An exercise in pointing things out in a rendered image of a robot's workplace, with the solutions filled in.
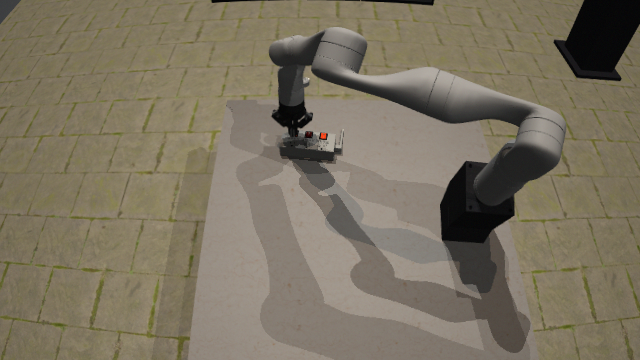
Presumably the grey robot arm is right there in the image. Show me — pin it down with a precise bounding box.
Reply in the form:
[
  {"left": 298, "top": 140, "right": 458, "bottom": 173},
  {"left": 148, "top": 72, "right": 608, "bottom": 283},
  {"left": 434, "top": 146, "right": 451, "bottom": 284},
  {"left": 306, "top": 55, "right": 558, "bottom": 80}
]
[{"left": 269, "top": 27, "right": 566, "bottom": 206}]

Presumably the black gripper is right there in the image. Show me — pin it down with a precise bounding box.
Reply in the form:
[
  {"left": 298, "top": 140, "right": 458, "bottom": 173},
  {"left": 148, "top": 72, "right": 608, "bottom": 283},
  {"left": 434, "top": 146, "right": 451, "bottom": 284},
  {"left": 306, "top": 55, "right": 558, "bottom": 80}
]
[{"left": 271, "top": 98, "right": 313, "bottom": 137}]

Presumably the white power strip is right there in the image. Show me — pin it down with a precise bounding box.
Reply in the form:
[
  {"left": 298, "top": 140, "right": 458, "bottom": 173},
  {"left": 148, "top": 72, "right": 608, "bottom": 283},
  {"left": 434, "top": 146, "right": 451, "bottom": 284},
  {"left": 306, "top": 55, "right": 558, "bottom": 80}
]
[{"left": 279, "top": 129, "right": 344, "bottom": 160}]

